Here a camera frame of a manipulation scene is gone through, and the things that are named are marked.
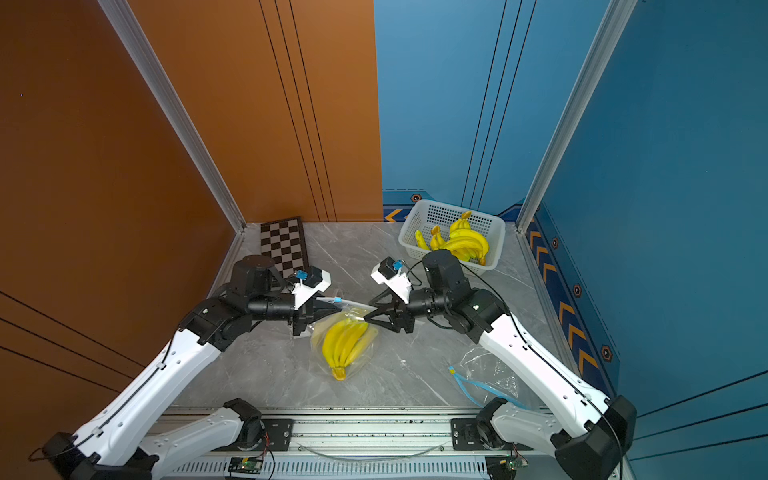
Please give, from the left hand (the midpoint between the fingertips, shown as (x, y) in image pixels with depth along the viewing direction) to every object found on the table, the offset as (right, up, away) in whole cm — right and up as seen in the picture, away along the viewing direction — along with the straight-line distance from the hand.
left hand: (340, 303), depth 66 cm
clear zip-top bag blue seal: (+36, -22, +13) cm, 44 cm away
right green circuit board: (+40, -38, +3) cm, 56 cm away
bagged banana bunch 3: (-2, -14, +17) cm, 22 cm away
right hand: (+8, -1, -2) cm, 8 cm away
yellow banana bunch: (+36, +18, +39) cm, 57 cm away
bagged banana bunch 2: (+28, +15, +42) cm, 53 cm away
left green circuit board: (-24, -41, +6) cm, 48 cm away
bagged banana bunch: (+37, +13, +33) cm, 51 cm away
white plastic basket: (+20, +18, +46) cm, 53 cm away
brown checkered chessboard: (-30, +15, +45) cm, 56 cm away
